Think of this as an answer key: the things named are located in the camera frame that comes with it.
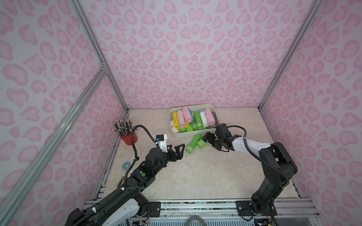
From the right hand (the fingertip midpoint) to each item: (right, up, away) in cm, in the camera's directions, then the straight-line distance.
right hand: (204, 140), depth 94 cm
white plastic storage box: (-6, +23, +20) cm, 31 cm away
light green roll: (-2, -3, +1) cm, 3 cm away
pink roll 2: (-11, +16, +5) cm, 20 cm away
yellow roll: (-21, +16, +11) cm, 29 cm away
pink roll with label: (+5, +14, +5) cm, 16 cm away
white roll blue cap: (+1, +14, +9) cm, 16 cm away
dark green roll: (-15, +7, +9) cm, 18 cm away
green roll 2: (-9, +8, +9) cm, 15 cm away
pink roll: (-16, +14, +6) cm, 22 cm away
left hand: (-14, -1, -19) cm, 24 cm away
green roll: (-3, +11, +7) cm, 13 cm away
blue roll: (-7, +13, +9) cm, 17 cm away
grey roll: (+10, +15, +12) cm, 22 cm away
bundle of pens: (-50, +9, -7) cm, 52 cm away
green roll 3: (-6, 0, +4) cm, 7 cm away
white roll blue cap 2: (-21, +6, +7) cm, 23 cm away
